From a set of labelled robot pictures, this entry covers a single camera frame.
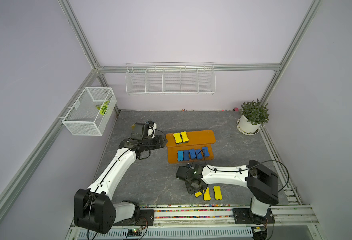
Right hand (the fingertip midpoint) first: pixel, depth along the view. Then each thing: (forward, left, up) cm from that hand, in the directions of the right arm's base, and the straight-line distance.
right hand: (192, 188), depth 82 cm
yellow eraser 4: (+25, +4, +15) cm, 29 cm away
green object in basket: (+34, +49, +30) cm, 67 cm away
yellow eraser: (-3, -14, 0) cm, 14 cm away
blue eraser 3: (+20, -1, +2) cm, 20 cm away
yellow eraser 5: (+23, +8, +16) cm, 29 cm away
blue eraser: (+19, +7, +2) cm, 20 cm away
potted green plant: (+38, -39, +19) cm, 57 cm away
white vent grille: (-21, -24, -1) cm, 32 cm away
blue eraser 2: (+19, +3, +2) cm, 19 cm away
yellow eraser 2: (-4, -8, +1) cm, 9 cm away
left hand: (+19, +15, +18) cm, 30 cm away
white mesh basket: (+33, +57, +26) cm, 71 cm away
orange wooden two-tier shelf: (+23, -3, +14) cm, 27 cm away
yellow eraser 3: (-4, -2, +2) cm, 5 cm away
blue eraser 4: (+18, -5, +2) cm, 19 cm away
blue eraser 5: (+25, -11, -4) cm, 27 cm away
